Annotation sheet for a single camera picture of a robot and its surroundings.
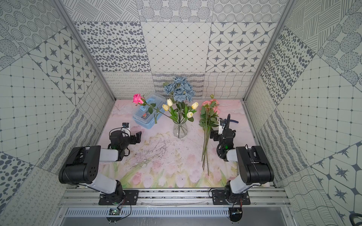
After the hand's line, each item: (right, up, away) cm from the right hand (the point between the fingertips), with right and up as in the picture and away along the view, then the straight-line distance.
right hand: (219, 129), depth 95 cm
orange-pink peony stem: (-10, -4, +6) cm, 12 cm away
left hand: (-56, -2, -1) cm, 56 cm away
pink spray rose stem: (-7, -5, +3) cm, 9 cm away
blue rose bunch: (-26, +25, -16) cm, 40 cm away
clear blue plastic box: (-43, +11, -19) cm, 49 cm away
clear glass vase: (-27, -1, -1) cm, 27 cm away
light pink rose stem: (-6, +7, +6) cm, 11 cm away
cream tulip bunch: (-26, +11, -8) cm, 29 cm away
